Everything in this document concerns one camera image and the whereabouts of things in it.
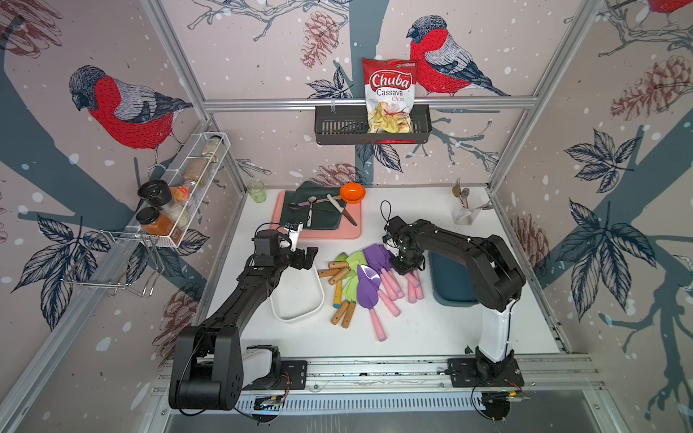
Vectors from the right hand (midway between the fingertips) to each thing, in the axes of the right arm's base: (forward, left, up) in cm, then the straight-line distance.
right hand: (401, 267), depth 95 cm
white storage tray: (-11, +36, 0) cm, 37 cm away
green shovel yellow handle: (-12, +22, +1) cm, 25 cm away
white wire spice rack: (+3, +61, +37) cm, 71 cm away
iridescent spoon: (+28, +45, +1) cm, 53 cm away
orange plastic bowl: (+33, +19, +4) cm, 38 cm away
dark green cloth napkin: (+29, +34, 0) cm, 44 cm away
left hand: (+3, +32, +13) cm, 35 cm away
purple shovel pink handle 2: (+3, +8, +1) cm, 9 cm away
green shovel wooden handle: (+2, +17, +2) cm, 17 cm away
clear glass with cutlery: (+22, -26, +4) cm, 34 cm away
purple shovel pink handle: (-9, -4, +1) cm, 10 cm away
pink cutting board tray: (+17, +22, -1) cm, 28 cm away
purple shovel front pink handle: (-7, +12, +1) cm, 14 cm away
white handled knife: (+28, +24, 0) cm, 37 cm away
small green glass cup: (+34, +62, +3) cm, 71 cm away
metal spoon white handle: (+22, +36, +1) cm, 42 cm away
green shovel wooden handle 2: (-16, +18, +1) cm, 24 cm away
